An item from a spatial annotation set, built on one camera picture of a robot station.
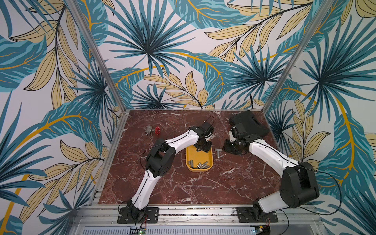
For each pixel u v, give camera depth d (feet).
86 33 2.48
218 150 3.13
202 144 2.69
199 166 2.95
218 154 3.11
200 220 2.40
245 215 2.42
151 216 2.39
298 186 1.43
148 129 3.39
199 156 3.04
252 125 3.52
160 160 1.82
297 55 2.81
